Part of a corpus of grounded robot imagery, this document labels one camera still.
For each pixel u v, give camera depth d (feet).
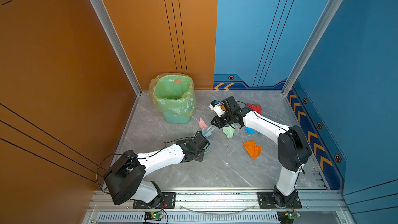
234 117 2.19
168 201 2.42
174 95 3.42
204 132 3.01
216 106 2.65
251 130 1.99
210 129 2.88
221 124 2.61
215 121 2.59
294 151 1.63
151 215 2.34
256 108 3.55
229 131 3.10
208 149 2.85
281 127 1.70
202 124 3.32
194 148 2.14
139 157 1.52
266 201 2.38
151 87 2.91
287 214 2.29
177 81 3.16
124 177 1.40
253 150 2.92
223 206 2.38
